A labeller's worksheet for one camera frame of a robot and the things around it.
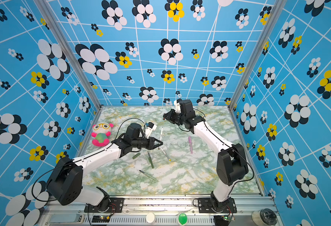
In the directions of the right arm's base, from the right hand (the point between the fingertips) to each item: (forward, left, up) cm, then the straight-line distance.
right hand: (164, 115), depth 83 cm
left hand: (-15, 0, -7) cm, 16 cm away
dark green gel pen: (-27, +10, -24) cm, 37 cm away
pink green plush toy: (-1, +44, -16) cm, 47 cm away
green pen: (-22, +8, -23) cm, 33 cm away
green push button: (-49, -9, -14) cm, 52 cm away
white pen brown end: (-12, +2, -5) cm, 13 cm away
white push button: (-49, +5, -16) cm, 52 cm away
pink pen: (-7, -18, -23) cm, 30 cm away
